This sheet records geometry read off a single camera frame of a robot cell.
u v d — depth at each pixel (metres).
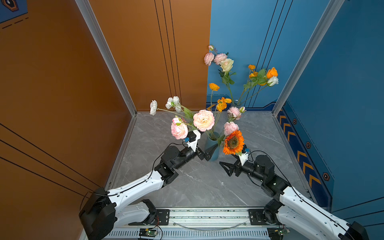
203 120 0.51
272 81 0.81
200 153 0.58
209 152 0.58
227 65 0.78
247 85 0.92
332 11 0.71
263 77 0.85
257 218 0.72
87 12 0.71
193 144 0.57
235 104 1.01
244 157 0.65
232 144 0.57
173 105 0.67
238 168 0.65
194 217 0.76
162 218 0.74
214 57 0.86
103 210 0.40
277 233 0.71
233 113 0.72
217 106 0.71
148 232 0.71
